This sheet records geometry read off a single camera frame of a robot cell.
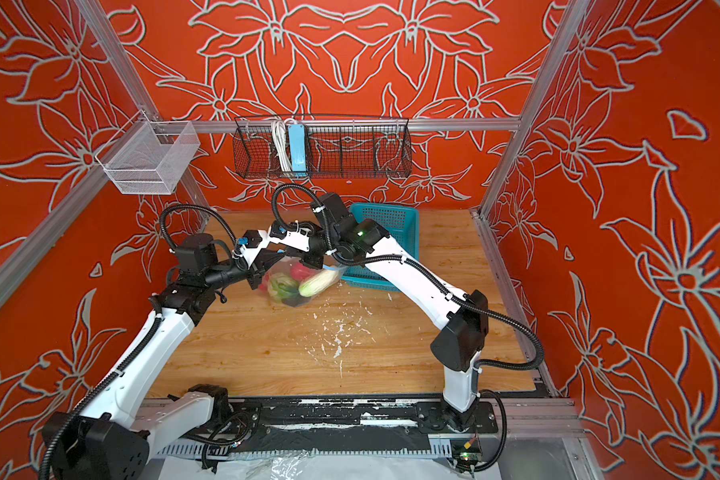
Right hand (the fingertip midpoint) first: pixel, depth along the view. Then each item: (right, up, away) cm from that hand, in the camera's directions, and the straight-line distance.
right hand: (284, 245), depth 71 cm
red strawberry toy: (+1, -9, +16) cm, 18 cm away
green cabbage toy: (-3, -12, +10) cm, 16 cm away
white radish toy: (+7, -11, +11) cm, 17 cm away
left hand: (-2, -1, +1) cm, 3 cm away
